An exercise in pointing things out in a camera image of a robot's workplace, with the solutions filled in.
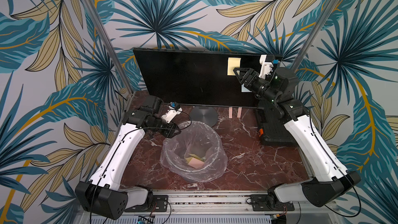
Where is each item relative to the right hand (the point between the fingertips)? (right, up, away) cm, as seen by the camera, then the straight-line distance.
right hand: (236, 70), depth 62 cm
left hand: (-26, -26, +10) cm, 38 cm away
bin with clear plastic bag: (-17, -39, +17) cm, 46 cm away
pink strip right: (+8, -17, +28) cm, 34 cm away
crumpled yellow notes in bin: (-18, -40, +19) cm, 48 cm away
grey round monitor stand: (-11, -19, +42) cm, 48 cm away
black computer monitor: (-20, +3, +29) cm, 35 cm away
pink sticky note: (-17, -41, +9) cm, 45 cm away
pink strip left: (+3, -18, +29) cm, 35 cm away
